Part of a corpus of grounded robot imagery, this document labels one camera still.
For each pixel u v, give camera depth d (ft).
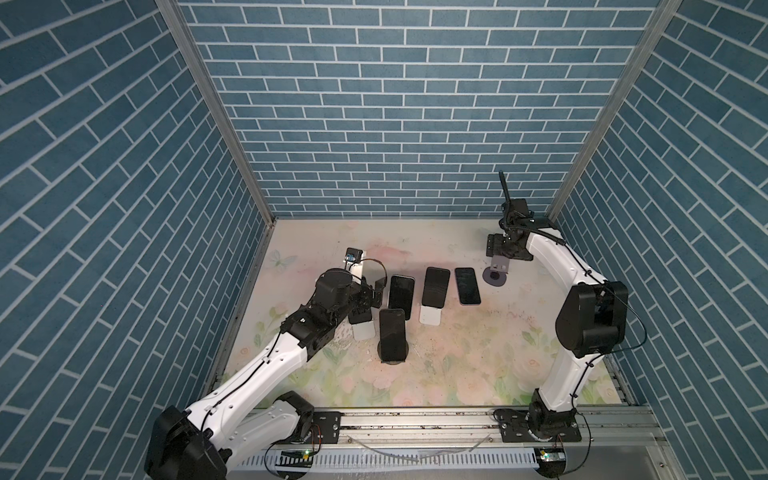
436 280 2.82
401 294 2.78
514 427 2.42
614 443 2.52
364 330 2.95
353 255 2.14
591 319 1.62
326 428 2.43
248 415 1.49
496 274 3.43
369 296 2.24
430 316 3.05
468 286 3.32
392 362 2.73
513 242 2.27
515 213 2.41
